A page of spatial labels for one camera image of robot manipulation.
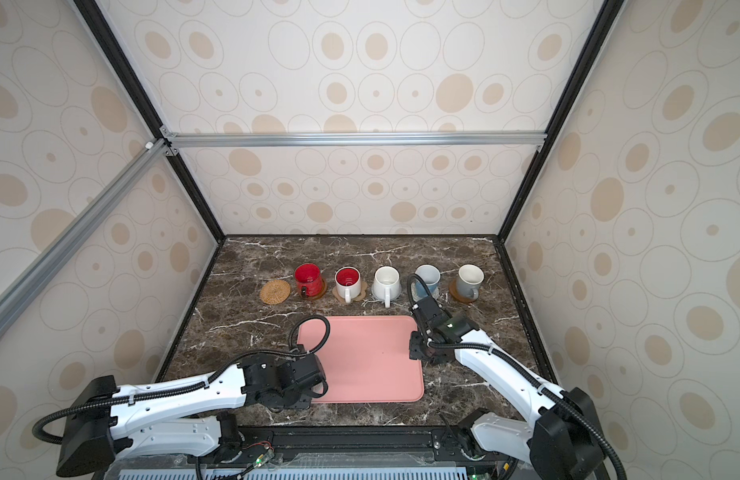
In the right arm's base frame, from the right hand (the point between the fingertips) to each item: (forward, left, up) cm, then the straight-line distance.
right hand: (419, 349), depth 83 cm
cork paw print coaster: (+25, +16, -5) cm, 30 cm away
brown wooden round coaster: (+23, -15, -6) cm, 28 cm away
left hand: (-13, +28, -1) cm, 30 cm away
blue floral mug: (+22, -6, +4) cm, 23 cm away
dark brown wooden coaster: (+22, +32, -6) cm, 40 cm away
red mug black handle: (+27, +35, -3) cm, 45 cm away
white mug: (+23, +8, 0) cm, 24 cm away
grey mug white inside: (+23, -18, +1) cm, 30 cm away
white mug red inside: (+26, +22, -4) cm, 34 cm away
